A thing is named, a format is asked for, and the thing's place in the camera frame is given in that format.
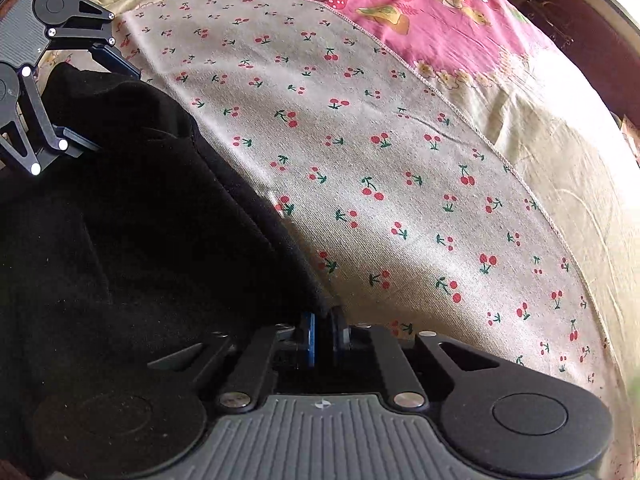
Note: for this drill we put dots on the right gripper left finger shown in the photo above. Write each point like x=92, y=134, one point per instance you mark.
x=254, y=375

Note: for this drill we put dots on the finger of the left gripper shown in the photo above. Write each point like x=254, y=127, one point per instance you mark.
x=29, y=140
x=81, y=25

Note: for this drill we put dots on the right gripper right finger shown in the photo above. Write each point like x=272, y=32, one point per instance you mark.
x=375, y=362

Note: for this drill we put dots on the black pants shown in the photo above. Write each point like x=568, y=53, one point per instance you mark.
x=138, y=247

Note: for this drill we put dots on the cherry print bed sheet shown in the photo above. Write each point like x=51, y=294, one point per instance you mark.
x=497, y=215

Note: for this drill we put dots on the pink floral quilt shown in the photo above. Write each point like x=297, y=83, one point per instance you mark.
x=458, y=41

